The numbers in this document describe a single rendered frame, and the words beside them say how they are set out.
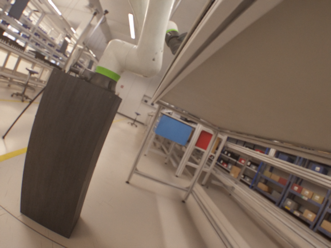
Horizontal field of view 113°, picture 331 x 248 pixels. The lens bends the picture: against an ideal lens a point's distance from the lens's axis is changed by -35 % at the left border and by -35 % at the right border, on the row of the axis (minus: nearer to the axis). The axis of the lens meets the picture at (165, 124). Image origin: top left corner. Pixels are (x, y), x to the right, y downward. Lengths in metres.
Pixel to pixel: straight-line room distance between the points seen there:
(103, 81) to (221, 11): 0.62
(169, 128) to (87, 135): 2.22
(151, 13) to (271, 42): 0.47
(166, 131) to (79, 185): 2.21
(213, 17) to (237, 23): 0.03
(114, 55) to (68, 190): 0.64
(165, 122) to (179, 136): 0.34
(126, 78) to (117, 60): 11.99
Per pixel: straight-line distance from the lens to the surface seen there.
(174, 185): 1.93
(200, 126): 2.86
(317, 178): 1.75
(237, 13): 0.23
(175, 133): 2.84
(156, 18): 0.67
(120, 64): 0.77
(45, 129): 0.79
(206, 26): 0.24
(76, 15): 8.28
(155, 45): 0.69
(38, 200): 0.95
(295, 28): 0.29
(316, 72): 0.37
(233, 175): 5.43
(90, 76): 0.80
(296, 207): 4.62
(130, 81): 12.69
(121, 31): 7.20
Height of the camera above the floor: 0.78
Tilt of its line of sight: level
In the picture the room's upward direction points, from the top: 24 degrees clockwise
